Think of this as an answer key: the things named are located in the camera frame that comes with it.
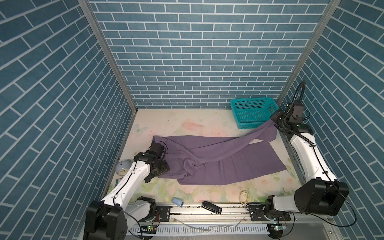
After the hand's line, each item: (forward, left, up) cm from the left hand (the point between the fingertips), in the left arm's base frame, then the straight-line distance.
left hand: (161, 171), depth 82 cm
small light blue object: (-15, -10, -3) cm, 18 cm away
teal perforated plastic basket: (+50, -66, -4) cm, 83 cm away
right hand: (+23, -63, +25) cm, 71 cm away
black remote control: (-18, -27, -3) cm, 32 cm away
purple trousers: (+5, -20, 0) cm, 20 cm away
